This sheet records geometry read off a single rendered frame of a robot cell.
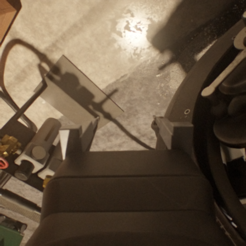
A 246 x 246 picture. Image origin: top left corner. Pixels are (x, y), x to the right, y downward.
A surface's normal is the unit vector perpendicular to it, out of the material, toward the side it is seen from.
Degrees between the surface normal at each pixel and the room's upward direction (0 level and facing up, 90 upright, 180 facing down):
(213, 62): 90
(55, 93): 0
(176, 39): 0
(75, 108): 0
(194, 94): 90
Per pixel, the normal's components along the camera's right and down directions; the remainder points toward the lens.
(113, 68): -0.11, 0.64
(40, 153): 0.73, -0.47
